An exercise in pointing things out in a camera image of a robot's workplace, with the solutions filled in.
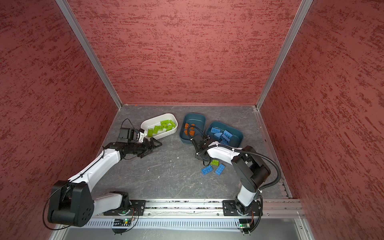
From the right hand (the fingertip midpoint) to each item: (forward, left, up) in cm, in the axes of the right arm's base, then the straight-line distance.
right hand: (201, 159), depth 91 cm
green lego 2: (+27, +20, +2) cm, 34 cm away
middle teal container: (+32, +7, +1) cm, 33 cm away
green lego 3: (+25, +23, 0) cm, 34 cm away
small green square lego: (+24, +28, +2) cm, 37 cm away
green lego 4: (+23, +32, +1) cm, 39 cm away
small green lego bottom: (+26, +25, +1) cm, 36 cm away
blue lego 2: (+17, -19, +2) cm, 25 cm away
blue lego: (+21, -10, +1) cm, 23 cm away
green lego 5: (-2, -8, 0) cm, 9 cm away
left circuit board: (-31, +41, -1) cm, 51 cm away
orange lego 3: (+20, +6, 0) cm, 21 cm away
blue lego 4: (-6, -3, -1) cm, 7 cm away
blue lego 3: (-7, -10, 0) cm, 13 cm away
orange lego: (+25, +10, +2) cm, 27 cm away
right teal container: (+14, -25, -2) cm, 29 cm away
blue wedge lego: (+17, -13, +2) cm, 21 cm away
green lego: (+29, +26, +1) cm, 39 cm away
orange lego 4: (+26, +5, +1) cm, 27 cm away
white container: (+26, +37, +3) cm, 45 cm away
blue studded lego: (+14, -17, +1) cm, 22 cm away
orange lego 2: (+20, +10, +2) cm, 23 cm away
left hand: (+1, +25, +11) cm, 28 cm away
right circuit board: (-33, -19, -1) cm, 39 cm away
